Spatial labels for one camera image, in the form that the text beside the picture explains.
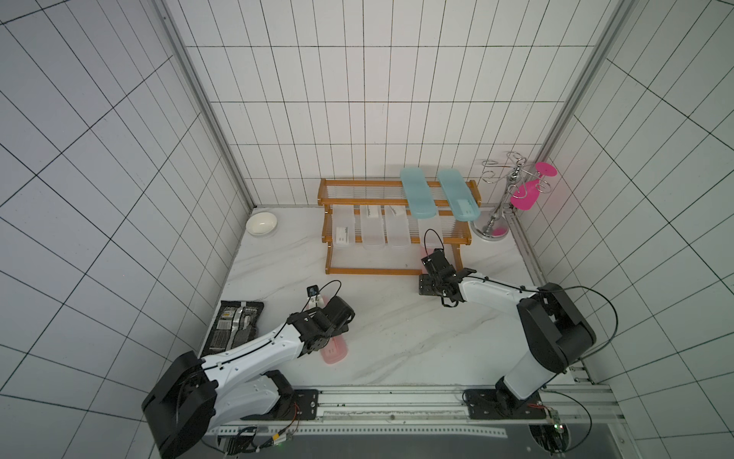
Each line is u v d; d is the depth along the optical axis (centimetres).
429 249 84
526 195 106
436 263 74
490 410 71
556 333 46
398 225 93
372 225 93
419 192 83
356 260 100
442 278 72
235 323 86
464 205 79
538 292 50
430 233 83
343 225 92
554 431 70
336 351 81
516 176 92
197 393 40
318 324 61
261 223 110
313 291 75
